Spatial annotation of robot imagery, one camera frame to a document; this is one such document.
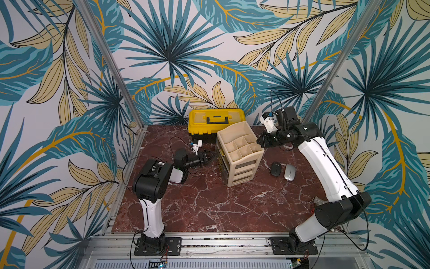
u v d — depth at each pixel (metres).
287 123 0.56
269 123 0.68
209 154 0.86
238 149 0.76
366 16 0.71
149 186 0.52
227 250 0.73
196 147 0.88
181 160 0.75
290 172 0.95
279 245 0.73
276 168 0.97
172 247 0.73
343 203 0.40
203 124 0.98
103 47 0.79
